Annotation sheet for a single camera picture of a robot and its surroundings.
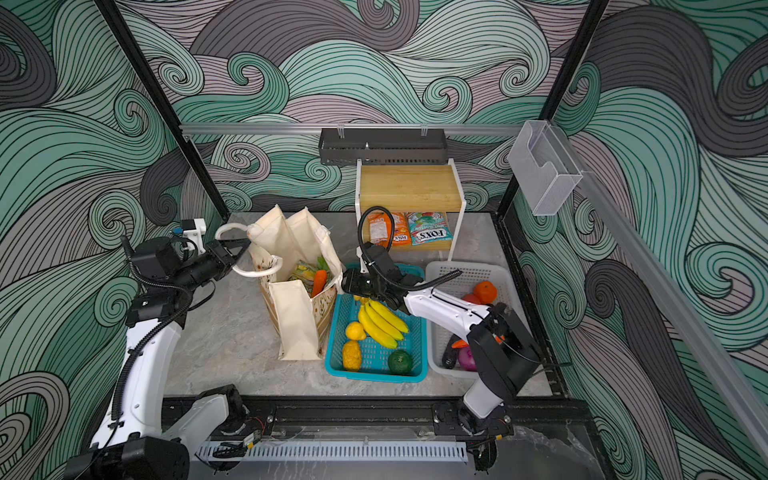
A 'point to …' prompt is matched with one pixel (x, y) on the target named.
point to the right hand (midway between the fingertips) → (340, 282)
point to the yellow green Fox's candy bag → (305, 274)
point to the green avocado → (399, 361)
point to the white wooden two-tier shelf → (422, 201)
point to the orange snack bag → (379, 228)
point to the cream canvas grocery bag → (279, 239)
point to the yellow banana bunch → (380, 323)
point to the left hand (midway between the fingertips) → (250, 240)
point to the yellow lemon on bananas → (355, 331)
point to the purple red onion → (467, 359)
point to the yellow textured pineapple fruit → (351, 355)
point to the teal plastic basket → (369, 341)
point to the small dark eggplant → (450, 355)
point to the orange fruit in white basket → (486, 292)
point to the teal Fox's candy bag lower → (428, 227)
